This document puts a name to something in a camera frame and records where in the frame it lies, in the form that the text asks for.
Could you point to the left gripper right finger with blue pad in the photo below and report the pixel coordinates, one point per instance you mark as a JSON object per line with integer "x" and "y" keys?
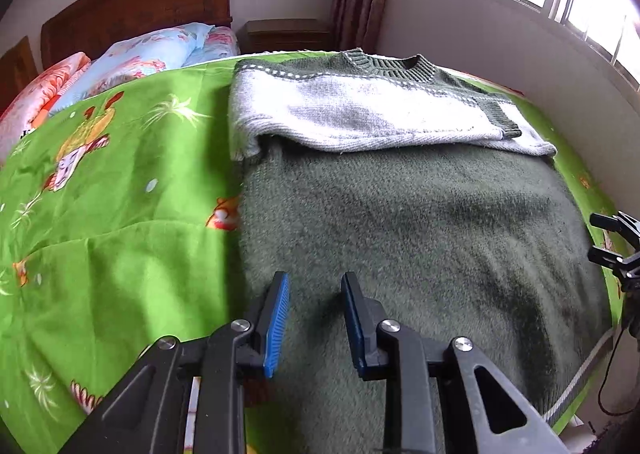
{"x": 440, "y": 397}

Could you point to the dark wooden nightstand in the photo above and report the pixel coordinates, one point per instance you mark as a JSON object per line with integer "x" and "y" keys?
{"x": 284, "y": 35}

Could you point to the green white knit sweater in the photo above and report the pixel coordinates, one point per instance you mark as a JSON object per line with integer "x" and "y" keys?
{"x": 443, "y": 201}

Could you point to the pink orange floral quilt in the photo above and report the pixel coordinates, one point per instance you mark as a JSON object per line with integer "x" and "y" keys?
{"x": 32, "y": 105}

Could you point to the wooden headboard near window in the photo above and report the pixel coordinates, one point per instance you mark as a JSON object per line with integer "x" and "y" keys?
{"x": 91, "y": 26}

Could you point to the light blue floral quilt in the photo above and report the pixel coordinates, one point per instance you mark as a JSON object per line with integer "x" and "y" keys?
{"x": 150, "y": 53}

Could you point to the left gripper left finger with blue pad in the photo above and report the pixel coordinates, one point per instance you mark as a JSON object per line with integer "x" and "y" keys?
{"x": 147, "y": 410}

